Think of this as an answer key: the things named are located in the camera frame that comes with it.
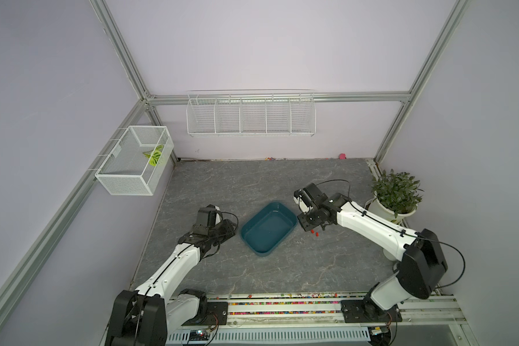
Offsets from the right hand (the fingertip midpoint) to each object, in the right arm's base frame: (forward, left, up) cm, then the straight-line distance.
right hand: (304, 219), depth 85 cm
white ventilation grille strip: (-37, +32, -9) cm, 50 cm away
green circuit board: (-37, +38, -12) cm, 54 cm away
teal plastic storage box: (0, +15, -11) cm, 19 cm away
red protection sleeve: (0, -5, -11) cm, 12 cm away
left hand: (-3, +27, -2) cm, 28 cm away
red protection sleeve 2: (-1, -7, -11) cm, 13 cm away
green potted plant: (+7, -36, +9) cm, 37 cm away
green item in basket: (+17, +58, +19) cm, 64 cm away
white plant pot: (+5, -29, +2) cm, 30 cm away
